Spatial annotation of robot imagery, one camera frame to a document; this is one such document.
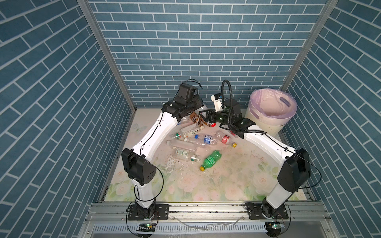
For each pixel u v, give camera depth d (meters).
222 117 0.68
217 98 0.70
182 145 0.97
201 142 1.01
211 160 0.86
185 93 0.57
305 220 0.75
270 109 1.00
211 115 0.69
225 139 0.96
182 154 0.89
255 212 0.73
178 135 0.99
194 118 1.08
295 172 0.45
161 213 0.74
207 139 0.96
